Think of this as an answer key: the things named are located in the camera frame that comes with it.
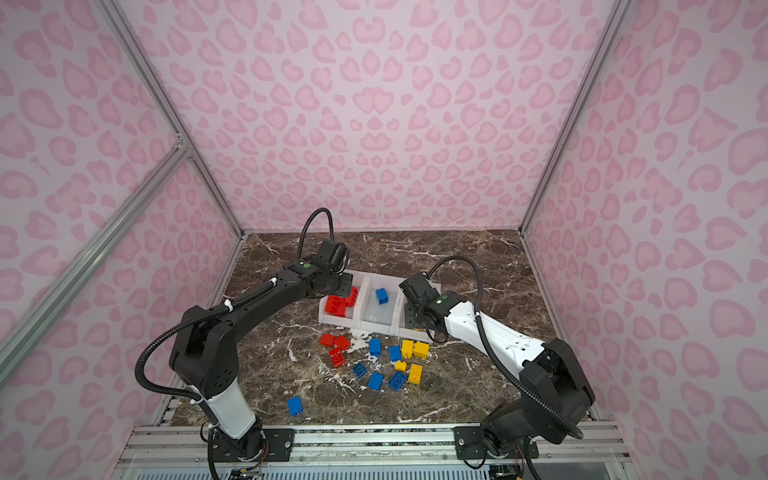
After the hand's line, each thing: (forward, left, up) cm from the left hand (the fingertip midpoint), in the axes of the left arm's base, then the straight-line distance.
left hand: (345, 279), depth 90 cm
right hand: (-11, -20, -2) cm, 23 cm away
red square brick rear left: (-13, +6, -13) cm, 20 cm away
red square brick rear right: (-14, +2, -13) cm, 19 cm away
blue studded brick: (-26, -15, -13) cm, 33 cm away
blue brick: (+1, -10, -11) cm, 15 cm away
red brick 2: (-19, +2, -11) cm, 22 cm away
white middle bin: (-7, -8, -12) cm, 16 cm away
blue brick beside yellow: (-18, -15, -12) cm, 26 cm away
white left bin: (-8, -2, -7) cm, 11 cm away
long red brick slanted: (-1, 0, -11) cm, 11 cm away
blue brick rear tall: (-16, -9, -13) cm, 22 cm away
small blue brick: (-23, -4, -12) cm, 26 cm away
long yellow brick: (-24, -20, -12) cm, 34 cm away
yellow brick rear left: (-18, -18, -10) cm, 27 cm away
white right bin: (-12, -16, -7) cm, 21 cm away
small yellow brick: (-22, -16, -12) cm, 30 cm away
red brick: (-3, +4, -10) cm, 11 cm away
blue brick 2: (-26, -9, -13) cm, 30 cm away
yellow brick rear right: (-19, -22, -10) cm, 31 cm away
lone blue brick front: (-32, +12, -13) cm, 37 cm away
